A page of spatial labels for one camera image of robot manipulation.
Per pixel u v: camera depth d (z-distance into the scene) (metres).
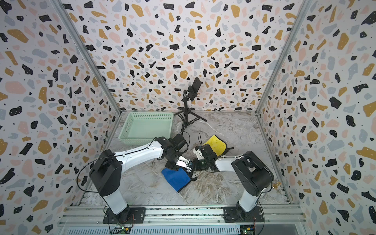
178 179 0.84
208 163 0.73
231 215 0.74
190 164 0.73
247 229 0.72
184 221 0.73
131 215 0.73
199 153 0.83
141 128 1.19
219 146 0.99
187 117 1.06
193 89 0.89
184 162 0.75
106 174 0.45
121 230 0.71
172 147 0.64
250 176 0.48
